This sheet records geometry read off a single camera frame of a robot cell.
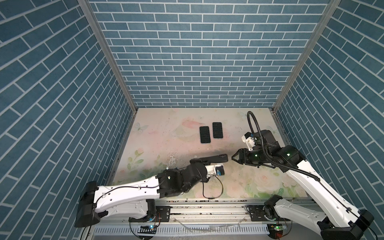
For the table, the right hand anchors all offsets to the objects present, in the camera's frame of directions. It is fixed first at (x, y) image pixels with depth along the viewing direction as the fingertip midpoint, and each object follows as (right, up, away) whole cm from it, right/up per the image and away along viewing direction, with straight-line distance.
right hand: (233, 156), depth 70 cm
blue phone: (-3, +10, +38) cm, 39 cm away
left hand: (-12, -2, -1) cm, 12 cm away
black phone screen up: (-12, +7, +37) cm, 39 cm away
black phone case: (-7, -1, +1) cm, 7 cm away
